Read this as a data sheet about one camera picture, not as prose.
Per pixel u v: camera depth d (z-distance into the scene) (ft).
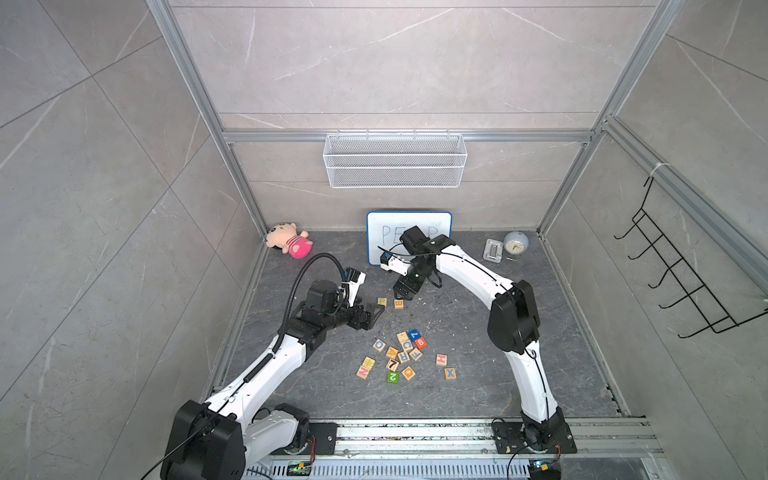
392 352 2.87
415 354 2.85
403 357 2.81
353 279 2.31
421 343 2.93
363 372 2.74
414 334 2.97
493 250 3.73
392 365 2.77
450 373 2.74
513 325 1.91
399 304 3.21
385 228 3.31
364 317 2.35
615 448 2.41
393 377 2.70
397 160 3.31
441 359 2.81
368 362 2.81
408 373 2.74
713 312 2.01
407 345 2.90
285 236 3.62
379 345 2.89
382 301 3.22
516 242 3.53
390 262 2.76
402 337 2.96
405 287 2.70
